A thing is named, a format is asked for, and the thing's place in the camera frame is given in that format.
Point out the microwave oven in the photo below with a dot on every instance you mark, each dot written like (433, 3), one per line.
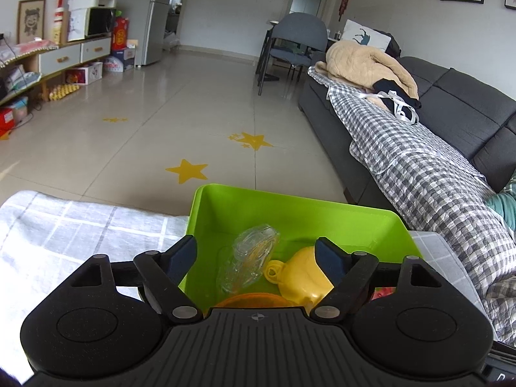
(94, 24)

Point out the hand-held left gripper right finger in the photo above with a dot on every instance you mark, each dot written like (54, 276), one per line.
(328, 258)

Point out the blue white box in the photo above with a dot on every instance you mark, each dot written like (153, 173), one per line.
(120, 61)

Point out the grey checked sofa blanket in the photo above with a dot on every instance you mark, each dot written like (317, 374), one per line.
(423, 169)

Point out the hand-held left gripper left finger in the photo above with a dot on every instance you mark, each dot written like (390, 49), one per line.
(183, 256)

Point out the beige fleece blanket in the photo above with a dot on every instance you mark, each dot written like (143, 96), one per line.
(363, 62)

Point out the pink cloth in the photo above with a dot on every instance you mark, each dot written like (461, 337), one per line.
(28, 48)

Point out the framed picture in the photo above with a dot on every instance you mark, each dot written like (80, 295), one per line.
(31, 21)

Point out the white red box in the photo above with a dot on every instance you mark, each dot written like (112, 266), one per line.
(85, 73)

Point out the small red box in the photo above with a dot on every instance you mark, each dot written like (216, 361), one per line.
(6, 121)

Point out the dark grey sofa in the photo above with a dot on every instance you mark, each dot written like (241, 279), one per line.
(463, 96)

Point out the teal pillow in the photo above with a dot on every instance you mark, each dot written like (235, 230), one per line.
(504, 205)

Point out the row of yellow bottles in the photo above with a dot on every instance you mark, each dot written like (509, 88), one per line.
(63, 92)

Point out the tall red box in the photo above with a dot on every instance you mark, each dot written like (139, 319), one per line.
(121, 34)

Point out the black garment with white ribbon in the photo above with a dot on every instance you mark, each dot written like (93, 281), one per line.
(397, 94)

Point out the yellow star floor sticker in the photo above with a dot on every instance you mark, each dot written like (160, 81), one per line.
(115, 119)
(252, 140)
(187, 170)

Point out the silver fridge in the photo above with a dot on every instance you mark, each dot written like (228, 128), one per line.
(155, 16)

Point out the grey chair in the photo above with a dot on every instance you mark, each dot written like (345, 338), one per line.
(300, 36)

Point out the wooden tv cabinet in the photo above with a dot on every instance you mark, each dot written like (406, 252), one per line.
(60, 58)

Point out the white cushion with deer print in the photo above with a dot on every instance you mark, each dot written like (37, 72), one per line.
(367, 34)

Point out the grey checked tablecloth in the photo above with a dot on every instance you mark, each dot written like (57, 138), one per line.
(72, 242)

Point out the yellow plastic funnel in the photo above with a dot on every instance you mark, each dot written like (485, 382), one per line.
(302, 274)

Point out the green plastic box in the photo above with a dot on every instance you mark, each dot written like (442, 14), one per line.
(258, 217)

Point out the clear contact lens case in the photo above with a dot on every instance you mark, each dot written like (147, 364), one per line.
(246, 258)

